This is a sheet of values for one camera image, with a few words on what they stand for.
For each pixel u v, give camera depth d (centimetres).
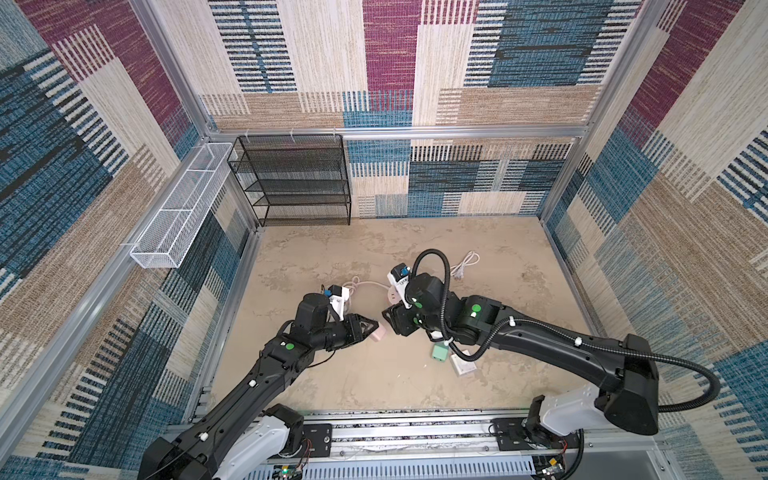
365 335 72
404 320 65
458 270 104
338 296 73
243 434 57
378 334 75
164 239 71
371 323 75
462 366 82
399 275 64
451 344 53
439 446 73
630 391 39
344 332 68
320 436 75
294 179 109
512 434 74
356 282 100
